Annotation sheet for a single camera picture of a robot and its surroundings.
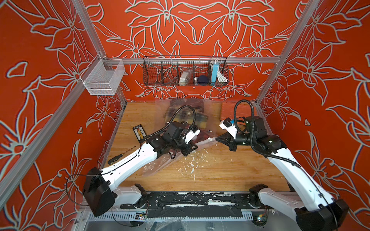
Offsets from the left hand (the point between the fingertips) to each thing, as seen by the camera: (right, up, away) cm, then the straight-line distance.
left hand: (196, 145), depth 73 cm
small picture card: (-38, +3, +25) cm, 45 cm away
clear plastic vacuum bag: (+8, +3, +16) cm, 18 cm away
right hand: (+9, +4, -5) cm, 11 cm away
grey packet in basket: (-6, +41, +19) cm, 45 cm away
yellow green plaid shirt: (-6, +16, +30) cm, 35 cm away
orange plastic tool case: (+42, +20, +41) cm, 62 cm away
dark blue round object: (+7, +39, +21) cm, 45 cm away
